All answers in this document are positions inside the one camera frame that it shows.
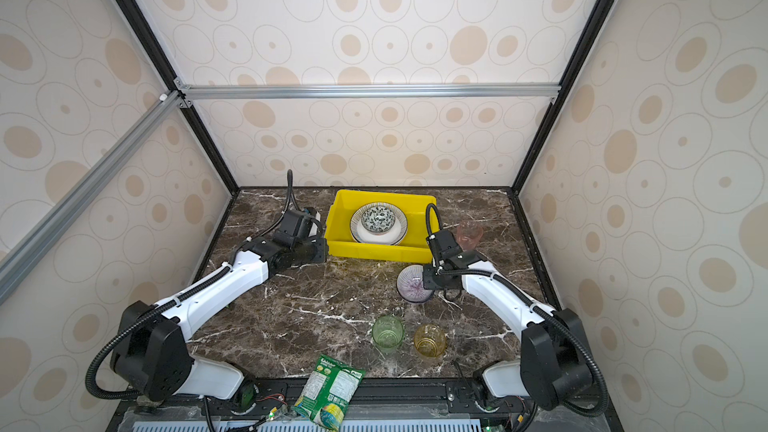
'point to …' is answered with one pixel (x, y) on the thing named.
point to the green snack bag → (328, 392)
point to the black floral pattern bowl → (378, 219)
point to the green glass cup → (387, 333)
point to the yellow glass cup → (429, 340)
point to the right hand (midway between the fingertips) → (433, 278)
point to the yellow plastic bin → (414, 247)
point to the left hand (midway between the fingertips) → (333, 243)
